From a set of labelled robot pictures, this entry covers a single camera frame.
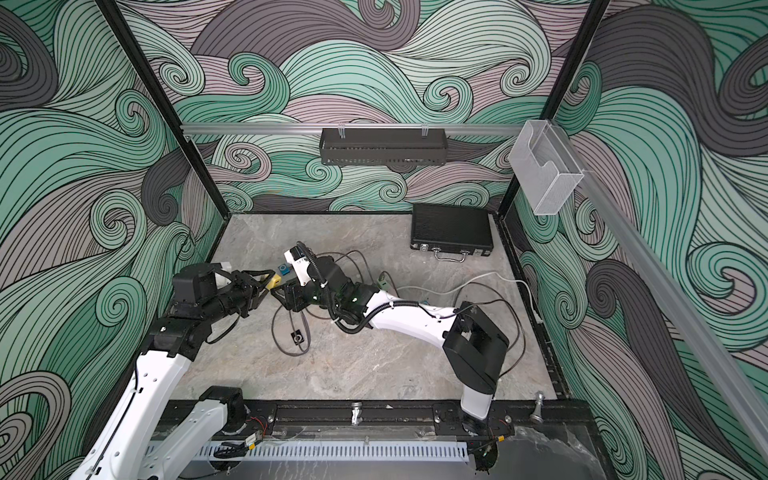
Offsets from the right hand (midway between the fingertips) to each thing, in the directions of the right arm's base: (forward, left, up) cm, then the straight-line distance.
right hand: (273, 292), depth 71 cm
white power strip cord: (+5, -77, -27) cm, 82 cm away
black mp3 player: (-3, -2, -21) cm, 21 cm away
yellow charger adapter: (+2, 0, +2) cm, 3 cm away
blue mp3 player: (+22, +7, -23) cm, 33 cm away
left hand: (+3, 0, +3) cm, 5 cm away
